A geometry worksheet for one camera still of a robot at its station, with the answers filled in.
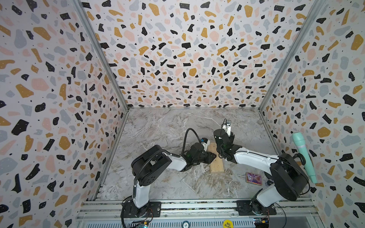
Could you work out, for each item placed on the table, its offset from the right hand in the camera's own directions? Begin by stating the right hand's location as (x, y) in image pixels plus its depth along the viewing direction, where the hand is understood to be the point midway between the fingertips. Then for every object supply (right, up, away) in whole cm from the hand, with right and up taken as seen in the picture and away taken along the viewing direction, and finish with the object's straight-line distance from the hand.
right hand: (228, 129), depth 88 cm
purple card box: (+14, -29, -4) cm, 32 cm away
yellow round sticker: (-5, -46, -18) cm, 49 cm away
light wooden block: (-7, -22, -2) cm, 24 cm away
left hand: (-5, -17, -1) cm, 18 cm away
